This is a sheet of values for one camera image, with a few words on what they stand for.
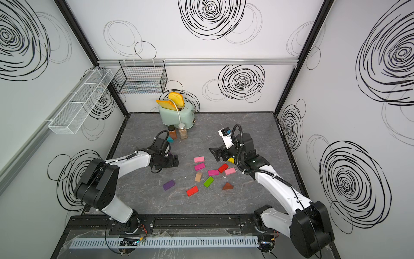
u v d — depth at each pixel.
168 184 0.87
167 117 1.02
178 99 1.01
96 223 0.74
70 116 0.72
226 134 0.67
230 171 0.91
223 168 0.92
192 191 0.84
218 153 0.69
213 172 0.89
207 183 0.87
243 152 0.60
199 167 0.94
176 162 0.85
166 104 0.93
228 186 0.85
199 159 0.95
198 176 0.87
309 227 0.39
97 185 0.45
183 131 0.99
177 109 0.99
